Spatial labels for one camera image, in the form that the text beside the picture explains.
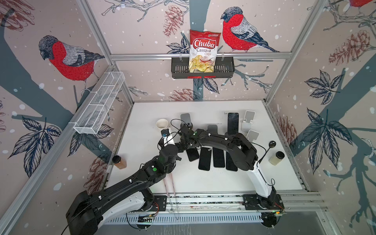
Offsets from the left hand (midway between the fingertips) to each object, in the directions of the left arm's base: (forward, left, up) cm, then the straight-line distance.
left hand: (177, 135), depth 75 cm
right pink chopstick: (-24, +2, -22) cm, 33 cm away
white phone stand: (+23, -48, -13) cm, 55 cm away
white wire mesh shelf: (+16, +43, +9) cm, 47 cm away
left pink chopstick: (-23, +6, -21) cm, 31 cm away
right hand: (+5, -4, -23) cm, 24 cm away
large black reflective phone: (-3, -16, -25) cm, 30 cm away
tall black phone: (+14, -34, -9) cm, 38 cm away
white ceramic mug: (+19, +13, -15) cm, 27 cm away
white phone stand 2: (+8, -46, -13) cm, 49 cm away
